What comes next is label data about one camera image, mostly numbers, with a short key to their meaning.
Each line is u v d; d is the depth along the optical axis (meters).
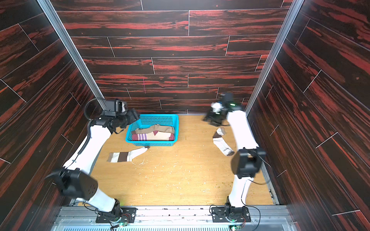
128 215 0.73
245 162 0.49
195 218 0.74
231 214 0.67
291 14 0.68
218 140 1.04
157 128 1.07
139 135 1.01
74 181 0.43
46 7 0.66
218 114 0.73
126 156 0.96
